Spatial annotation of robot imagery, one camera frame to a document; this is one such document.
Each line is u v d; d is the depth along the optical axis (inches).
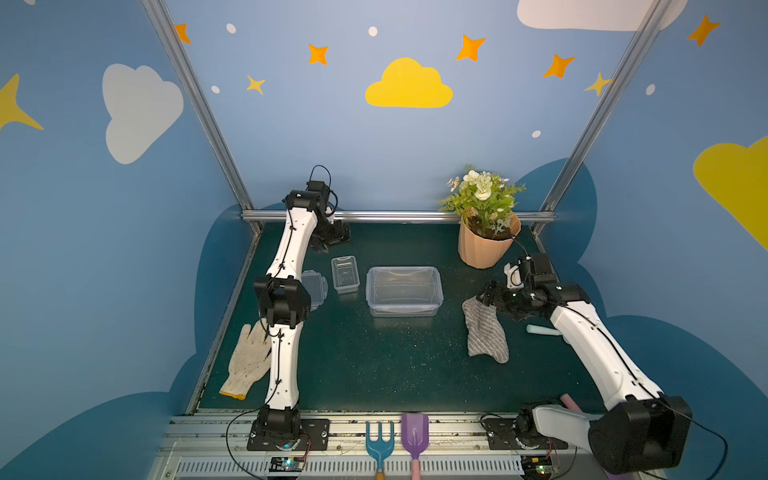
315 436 29.5
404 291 39.9
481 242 37.8
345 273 42.4
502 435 29.4
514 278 28.3
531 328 35.6
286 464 28.1
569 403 30.5
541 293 22.7
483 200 35.6
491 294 28.9
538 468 28.0
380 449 28.3
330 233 32.8
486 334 34.6
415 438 29.0
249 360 33.9
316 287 41.1
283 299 24.7
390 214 56.5
